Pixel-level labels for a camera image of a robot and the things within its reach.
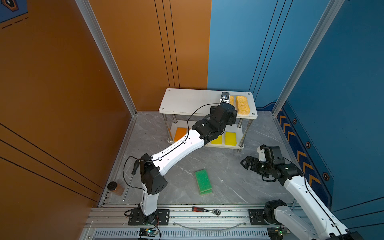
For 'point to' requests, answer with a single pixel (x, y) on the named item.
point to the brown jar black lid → (112, 185)
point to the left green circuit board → (149, 232)
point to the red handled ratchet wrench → (216, 212)
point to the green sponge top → (203, 180)
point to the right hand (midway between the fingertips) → (246, 165)
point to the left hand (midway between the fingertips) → (228, 108)
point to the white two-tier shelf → (180, 104)
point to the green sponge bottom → (207, 191)
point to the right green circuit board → (277, 233)
